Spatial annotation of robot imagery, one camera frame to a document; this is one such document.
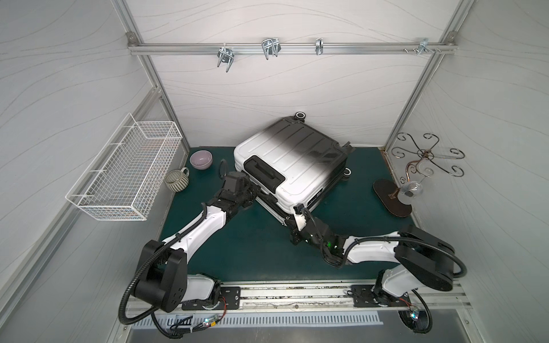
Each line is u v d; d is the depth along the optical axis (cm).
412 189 75
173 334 67
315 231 60
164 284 41
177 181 98
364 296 73
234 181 65
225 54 78
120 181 68
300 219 72
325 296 75
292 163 84
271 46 77
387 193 100
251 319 70
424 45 77
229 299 74
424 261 44
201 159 112
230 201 64
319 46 78
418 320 72
